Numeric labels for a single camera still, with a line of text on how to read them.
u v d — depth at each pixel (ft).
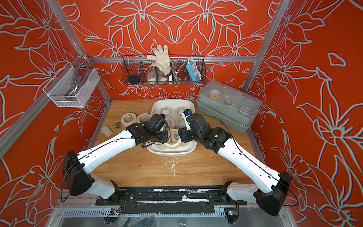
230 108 2.90
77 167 1.34
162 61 2.95
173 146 2.43
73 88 2.15
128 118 3.51
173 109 3.62
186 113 2.01
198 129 1.65
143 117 3.50
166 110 3.62
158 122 1.94
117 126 3.33
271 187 1.24
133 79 3.16
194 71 2.88
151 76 3.09
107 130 3.28
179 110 3.62
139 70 3.35
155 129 1.94
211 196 2.39
